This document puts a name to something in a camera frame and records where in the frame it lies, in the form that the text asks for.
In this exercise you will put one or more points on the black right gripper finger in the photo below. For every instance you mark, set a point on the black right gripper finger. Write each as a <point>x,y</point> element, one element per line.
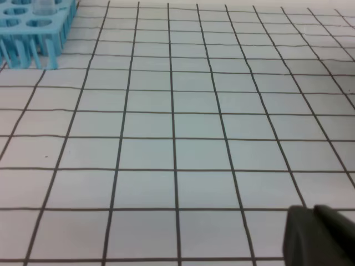
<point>318,236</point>

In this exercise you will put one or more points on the blue test tube rack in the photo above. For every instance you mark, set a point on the blue test tube rack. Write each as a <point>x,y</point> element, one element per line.
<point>29,38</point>

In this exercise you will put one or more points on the lone red-capped test tube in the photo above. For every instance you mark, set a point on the lone red-capped test tube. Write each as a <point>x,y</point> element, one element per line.
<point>44,7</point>

